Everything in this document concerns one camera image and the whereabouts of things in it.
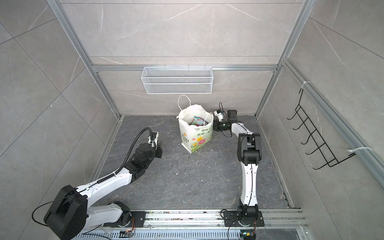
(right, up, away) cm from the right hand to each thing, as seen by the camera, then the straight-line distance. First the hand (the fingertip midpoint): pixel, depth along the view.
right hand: (207, 125), depth 103 cm
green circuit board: (+17, -53, -33) cm, 65 cm away
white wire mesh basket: (-20, +31, -3) cm, 37 cm away
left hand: (-30, -8, -19) cm, 36 cm away
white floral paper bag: (-10, -8, -16) cm, 20 cm away
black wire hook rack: (+47, -6, -36) cm, 59 cm away
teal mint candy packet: (-6, +2, -7) cm, 10 cm away
